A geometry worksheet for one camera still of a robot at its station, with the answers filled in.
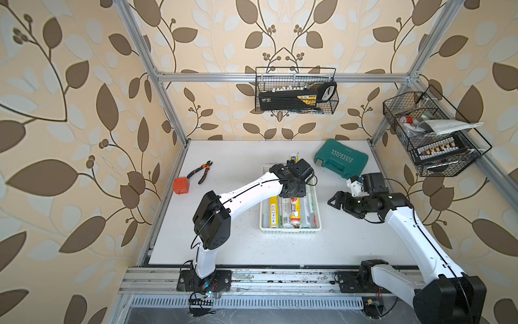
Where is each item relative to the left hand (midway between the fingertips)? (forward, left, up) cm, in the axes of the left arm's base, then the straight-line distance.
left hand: (301, 192), depth 81 cm
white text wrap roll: (-5, -2, -8) cm, 10 cm away
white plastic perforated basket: (-4, +15, -12) cm, 20 cm away
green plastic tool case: (+29, -23, -10) cm, 38 cm away
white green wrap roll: (0, -7, -11) cm, 13 cm away
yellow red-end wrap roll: (-4, +3, 0) cm, 5 cm away
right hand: (-4, -14, -2) cm, 15 cm away
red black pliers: (+25, +47, -15) cm, 55 cm away
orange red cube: (+10, +56, -11) cm, 57 cm away
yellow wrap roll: (-5, +11, -8) cm, 14 cm away
